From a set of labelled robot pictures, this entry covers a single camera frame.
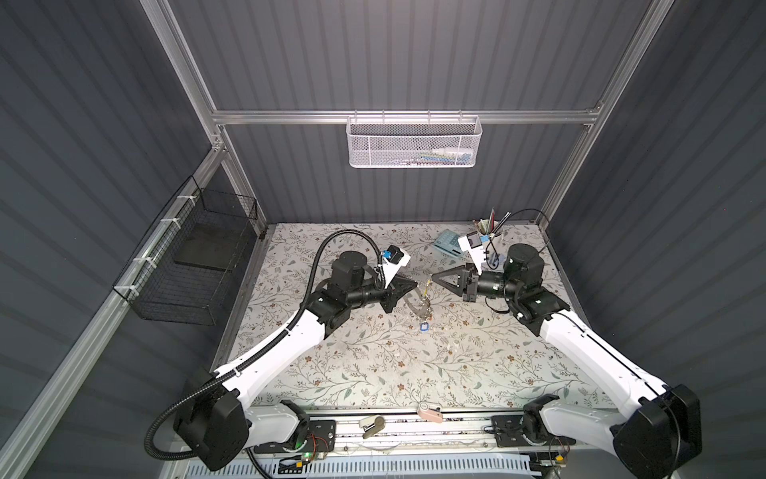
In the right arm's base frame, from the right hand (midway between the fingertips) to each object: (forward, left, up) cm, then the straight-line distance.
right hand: (438, 283), depth 68 cm
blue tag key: (-2, +2, -18) cm, 19 cm away
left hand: (+2, +5, -3) cm, 6 cm away
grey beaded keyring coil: (-2, +2, -12) cm, 13 cm away
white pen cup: (+35, -24, -20) cm, 47 cm away
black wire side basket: (+6, +61, +1) cm, 62 cm away
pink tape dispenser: (-22, +1, -28) cm, 35 cm away
